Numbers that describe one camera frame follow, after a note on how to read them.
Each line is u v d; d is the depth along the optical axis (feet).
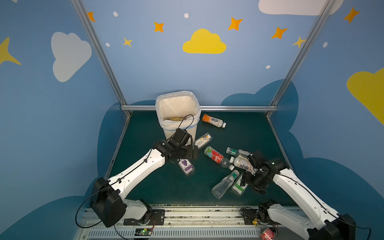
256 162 2.05
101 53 2.77
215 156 2.99
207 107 3.95
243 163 2.90
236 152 3.13
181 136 1.94
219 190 2.58
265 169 1.80
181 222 2.40
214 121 3.65
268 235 2.17
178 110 3.26
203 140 3.22
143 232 2.32
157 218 2.46
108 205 1.28
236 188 2.69
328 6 2.27
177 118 3.35
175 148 1.92
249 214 2.47
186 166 2.90
